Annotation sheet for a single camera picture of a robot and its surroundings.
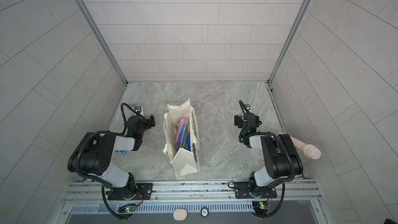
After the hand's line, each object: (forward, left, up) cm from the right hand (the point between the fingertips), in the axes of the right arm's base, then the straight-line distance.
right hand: (245, 113), depth 95 cm
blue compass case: (-18, +35, +2) cm, 39 cm away
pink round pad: (-48, +38, -1) cm, 61 cm away
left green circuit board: (-44, +61, 0) cm, 75 cm away
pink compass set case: (-8, +37, +8) cm, 39 cm away
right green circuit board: (-47, +3, -5) cm, 47 cm away
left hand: (+3, +61, +2) cm, 61 cm away
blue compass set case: (-17, +38, +4) cm, 42 cm away
